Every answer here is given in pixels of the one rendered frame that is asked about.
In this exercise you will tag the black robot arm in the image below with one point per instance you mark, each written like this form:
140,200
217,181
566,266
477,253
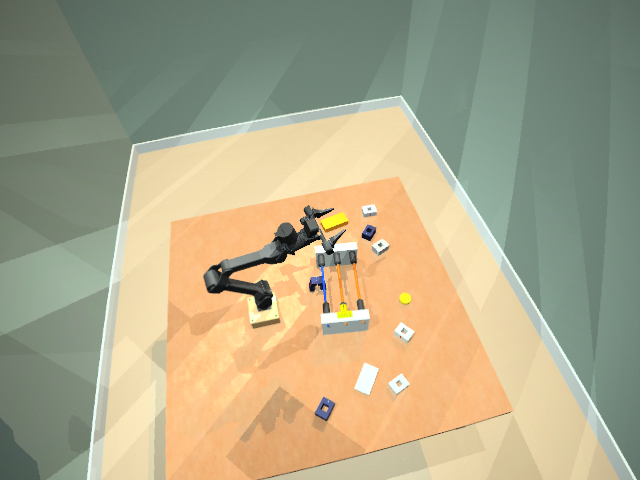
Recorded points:
272,253

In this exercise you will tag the white block with red arrow mark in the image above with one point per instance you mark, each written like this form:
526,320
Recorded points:
369,210

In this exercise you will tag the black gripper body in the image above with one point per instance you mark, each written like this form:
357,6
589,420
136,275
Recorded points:
325,243

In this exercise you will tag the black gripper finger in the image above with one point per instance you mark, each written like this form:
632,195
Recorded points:
336,237
321,212

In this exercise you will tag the white flat rectangular panel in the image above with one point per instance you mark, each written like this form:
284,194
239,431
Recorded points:
366,379

